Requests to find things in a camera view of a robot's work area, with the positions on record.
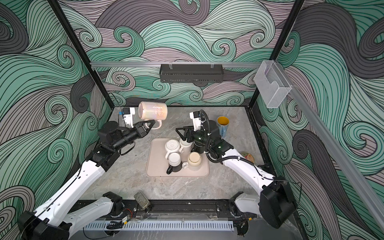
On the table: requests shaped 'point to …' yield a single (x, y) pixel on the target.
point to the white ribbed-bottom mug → (171, 146)
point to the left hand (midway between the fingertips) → (155, 121)
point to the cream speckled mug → (194, 159)
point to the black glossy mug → (198, 147)
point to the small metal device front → (143, 203)
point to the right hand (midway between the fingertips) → (179, 129)
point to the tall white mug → (185, 149)
